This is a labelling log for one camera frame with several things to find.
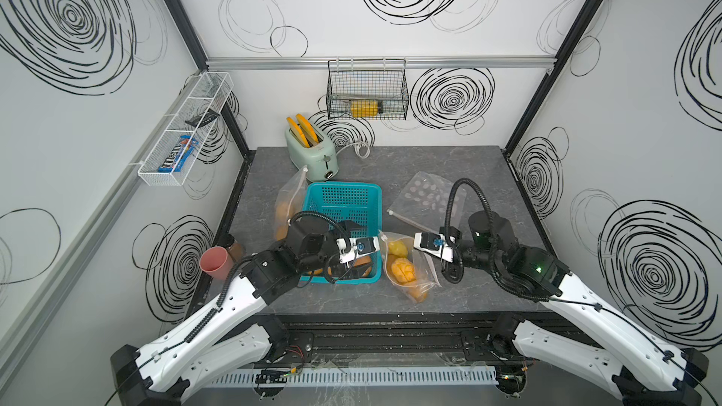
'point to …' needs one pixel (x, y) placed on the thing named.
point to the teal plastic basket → (359, 203)
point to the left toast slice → (298, 132)
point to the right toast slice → (307, 128)
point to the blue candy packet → (176, 158)
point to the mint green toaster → (320, 159)
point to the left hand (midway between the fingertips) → (364, 239)
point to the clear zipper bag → (290, 200)
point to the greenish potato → (398, 247)
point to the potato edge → (403, 271)
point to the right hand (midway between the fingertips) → (420, 242)
